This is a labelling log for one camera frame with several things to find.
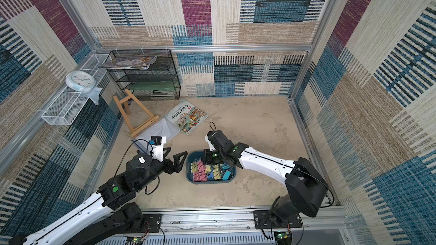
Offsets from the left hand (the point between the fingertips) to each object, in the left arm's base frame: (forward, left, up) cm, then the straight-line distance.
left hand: (179, 150), depth 71 cm
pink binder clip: (-3, -5, -21) cm, 22 cm away
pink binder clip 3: (-2, -8, -14) cm, 17 cm away
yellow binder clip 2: (-3, -15, -21) cm, 26 cm away
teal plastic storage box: (+9, -4, -24) cm, 25 cm away
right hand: (+2, -8, -11) cm, 14 cm away
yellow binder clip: (+1, -4, -20) cm, 20 cm away
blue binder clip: (-4, -12, -20) cm, 24 cm away
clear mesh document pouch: (+27, +18, -21) cm, 39 cm away
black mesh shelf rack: (+54, +22, -8) cm, 59 cm away
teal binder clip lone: (-3, -20, -20) cm, 28 cm away
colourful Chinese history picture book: (+35, +4, -20) cm, 40 cm away
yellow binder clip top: (0, -15, -20) cm, 25 cm away
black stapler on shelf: (+48, +24, -11) cm, 55 cm away
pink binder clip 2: (-3, -9, -20) cm, 22 cm away
